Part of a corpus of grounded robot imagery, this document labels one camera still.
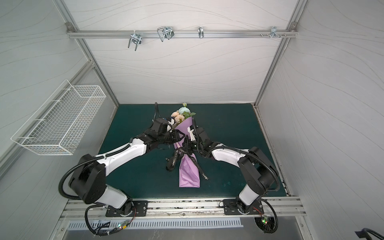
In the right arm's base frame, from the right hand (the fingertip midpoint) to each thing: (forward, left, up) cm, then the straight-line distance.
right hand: (184, 140), depth 87 cm
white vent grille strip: (-42, +46, -10) cm, 63 cm away
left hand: (+1, -1, +5) cm, 5 cm away
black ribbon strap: (-9, +5, -6) cm, 12 cm away
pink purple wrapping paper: (-17, -4, -7) cm, 19 cm away
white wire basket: (-7, +56, +22) cm, 61 cm away
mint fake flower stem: (+26, +2, -3) cm, 26 cm away
